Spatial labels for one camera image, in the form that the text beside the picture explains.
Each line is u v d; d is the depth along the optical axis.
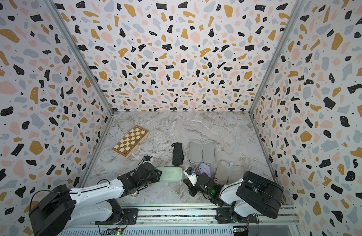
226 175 0.87
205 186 0.64
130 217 0.73
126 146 0.97
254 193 0.46
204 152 0.98
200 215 0.76
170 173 0.86
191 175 0.73
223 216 0.74
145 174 0.66
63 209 0.41
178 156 0.95
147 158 0.79
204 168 0.87
